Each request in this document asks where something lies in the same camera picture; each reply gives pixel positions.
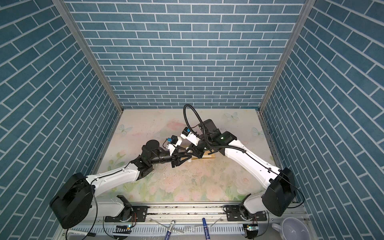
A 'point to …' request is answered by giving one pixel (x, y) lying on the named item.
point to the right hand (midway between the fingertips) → (186, 148)
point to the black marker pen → (73, 232)
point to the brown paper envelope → (206, 155)
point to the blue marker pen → (206, 229)
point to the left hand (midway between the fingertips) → (189, 155)
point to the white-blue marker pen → (167, 236)
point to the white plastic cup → (292, 228)
